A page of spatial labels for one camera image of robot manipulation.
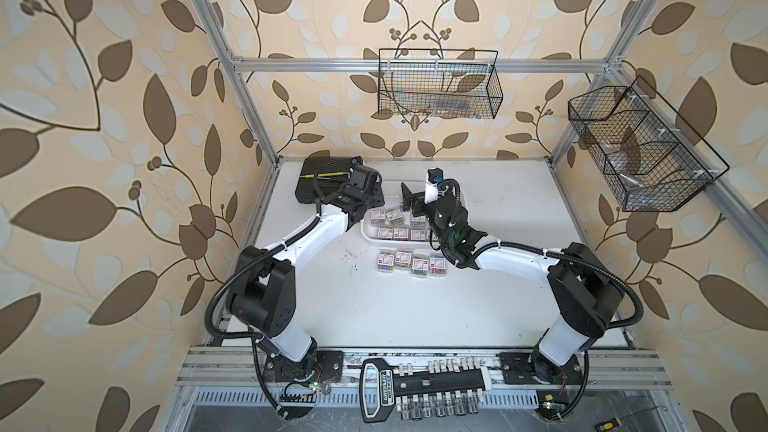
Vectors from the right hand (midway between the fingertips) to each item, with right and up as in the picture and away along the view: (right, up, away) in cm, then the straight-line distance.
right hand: (418, 182), depth 83 cm
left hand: (-14, -1, +5) cm, 15 cm away
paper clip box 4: (-10, -25, +8) cm, 28 cm away
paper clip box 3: (-4, -24, +8) cm, 25 cm away
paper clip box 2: (+1, -26, +8) cm, 27 cm away
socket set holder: (+6, -49, -13) cm, 51 cm away
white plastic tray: (-9, -14, +18) cm, 24 cm away
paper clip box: (+6, -25, +6) cm, 27 cm away
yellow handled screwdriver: (+44, -55, -17) cm, 72 cm away
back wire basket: (+10, +33, +14) cm, 37 cm away
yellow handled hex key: (-32, +3, +24) cm, 40 cm away
